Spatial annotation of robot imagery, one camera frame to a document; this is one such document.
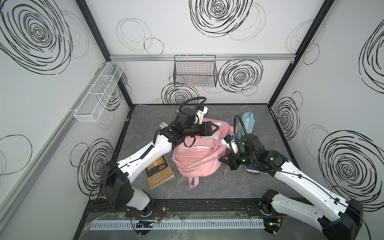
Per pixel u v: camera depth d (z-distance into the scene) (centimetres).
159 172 84
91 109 72
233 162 63
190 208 75
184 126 57
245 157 61
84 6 71
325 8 72
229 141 64
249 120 108
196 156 78
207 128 65
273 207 62
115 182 40
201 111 67
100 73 83
